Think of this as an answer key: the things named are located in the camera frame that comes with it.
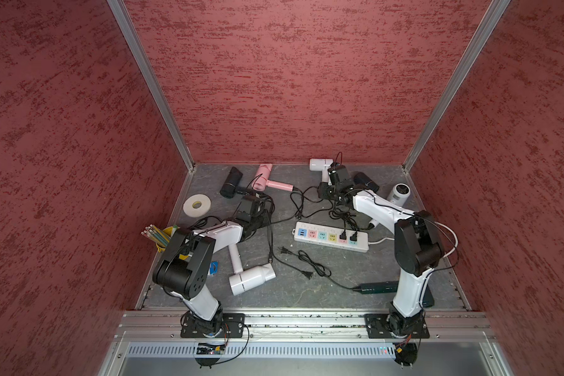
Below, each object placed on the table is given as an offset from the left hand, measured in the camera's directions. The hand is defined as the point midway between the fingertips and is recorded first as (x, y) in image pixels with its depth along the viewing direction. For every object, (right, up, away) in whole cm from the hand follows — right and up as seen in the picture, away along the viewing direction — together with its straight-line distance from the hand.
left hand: (268, 219), depth 95 cm
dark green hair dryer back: (+44, +18, +18) cm, 51 cm away
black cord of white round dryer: (+35, -7, -4) cm, 36 cm away
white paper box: (-20, -17, -11) cm, 28 cm away
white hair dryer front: (-7, -18, -18) cm, 26 cm away
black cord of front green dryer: (+22, -18, -11) cm, 30 cm away
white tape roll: (-33, +5, +8) cm, 35 cm away
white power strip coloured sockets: (+30, -7, -3) cm, 31 cm away
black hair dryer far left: (-18, +14, +11) cm, 26 cm away
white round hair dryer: (+56, +10, +2) cm, 57 cm away
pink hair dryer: (-4, +17, +14) cm, 22 cm away
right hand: (+23, +11, +1) cm, 26 cm away
